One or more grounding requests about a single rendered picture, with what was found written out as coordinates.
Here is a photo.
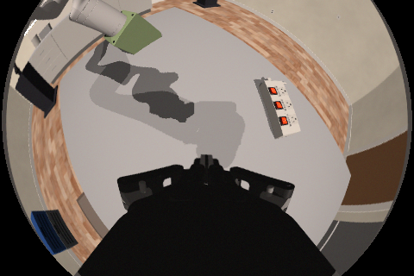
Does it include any beige power strip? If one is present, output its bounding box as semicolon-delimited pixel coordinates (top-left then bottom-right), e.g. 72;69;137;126
259;78;301;139

